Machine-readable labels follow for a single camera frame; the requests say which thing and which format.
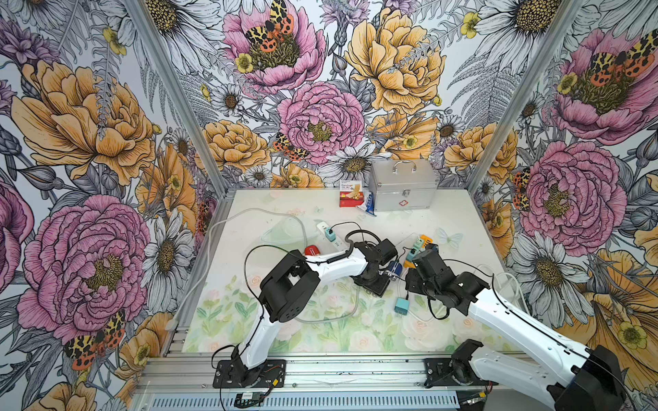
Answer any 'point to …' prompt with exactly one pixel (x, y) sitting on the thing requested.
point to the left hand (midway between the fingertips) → (371, 293)
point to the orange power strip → (427, 240)
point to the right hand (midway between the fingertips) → (414, 285)
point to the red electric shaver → (312, 250)
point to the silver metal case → (403, 184)
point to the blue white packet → (368, 204)
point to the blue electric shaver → (395, 269)
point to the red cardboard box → (350, 193)
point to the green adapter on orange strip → (415, 248)
